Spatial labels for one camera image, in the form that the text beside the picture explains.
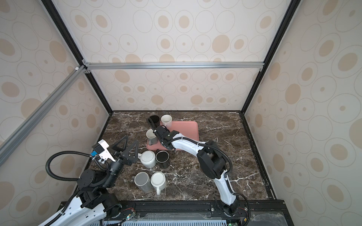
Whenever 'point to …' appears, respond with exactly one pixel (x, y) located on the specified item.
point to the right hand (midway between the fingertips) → (178, 137)
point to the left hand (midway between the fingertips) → (137, 140)
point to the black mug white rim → (162, 157)
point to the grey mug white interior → (152, 139)
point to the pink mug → (166, 120)
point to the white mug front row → (158, 181)
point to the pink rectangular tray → (188, 128)
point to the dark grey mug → (142, 181)
